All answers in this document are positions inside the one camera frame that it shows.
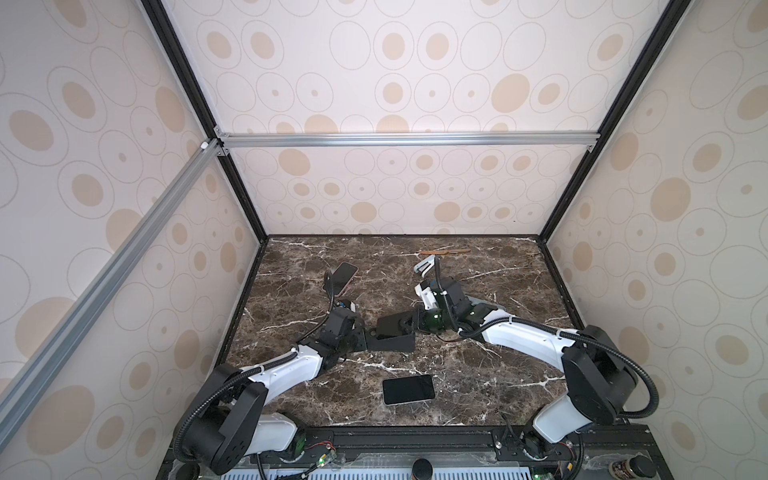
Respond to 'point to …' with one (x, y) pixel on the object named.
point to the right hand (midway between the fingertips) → (402, 323)
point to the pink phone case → (342, 277)
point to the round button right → (634, 467)
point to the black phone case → (395, 344)
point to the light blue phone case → (474, 300)
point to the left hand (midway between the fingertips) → (374, 330)
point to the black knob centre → (422, 469)
